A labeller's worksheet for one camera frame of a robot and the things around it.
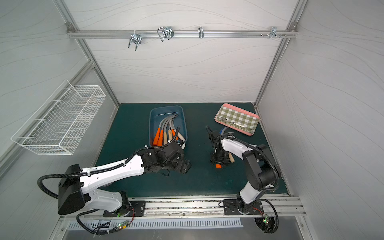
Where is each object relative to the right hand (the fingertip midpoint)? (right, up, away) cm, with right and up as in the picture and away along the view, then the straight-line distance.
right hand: (217, 163), depth 89 cm
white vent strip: (-64, -24, -19) cm, 71 cm away
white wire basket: (-76, +24, -20) cm, 82 cm away
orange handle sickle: (-39, +15, +11) cm, 44 cm away
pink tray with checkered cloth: (+19, +26, +22) cm, 39 cm away
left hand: (-19, +3, -13) cm, 23 cm away
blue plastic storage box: (-43, +30, +21) cm, 56 cm away
